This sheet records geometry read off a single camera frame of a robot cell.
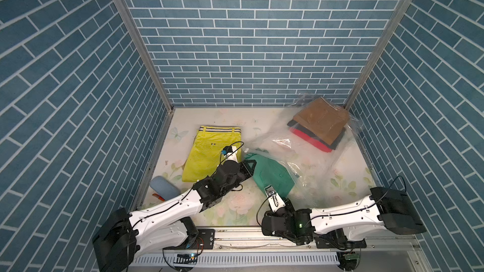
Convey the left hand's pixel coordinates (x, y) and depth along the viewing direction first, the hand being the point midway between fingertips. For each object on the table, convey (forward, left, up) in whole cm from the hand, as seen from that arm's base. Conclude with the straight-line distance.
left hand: (263, 165), depth 75 cm
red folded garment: (+22, -28, -13) cm, 37 cm away
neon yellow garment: (+14, +27, -14) cm, 34 cm away
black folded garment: (+27, -17, -6) cm, 33 cm away
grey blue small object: (-3, +44, -17) cm, 47 cm away
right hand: (-10, -4, -13) cm, 17 cm away
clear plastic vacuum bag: (+21, -27, -17) cm, 38 cm away
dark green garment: (+4, -4, -14) cm, 16 cm away
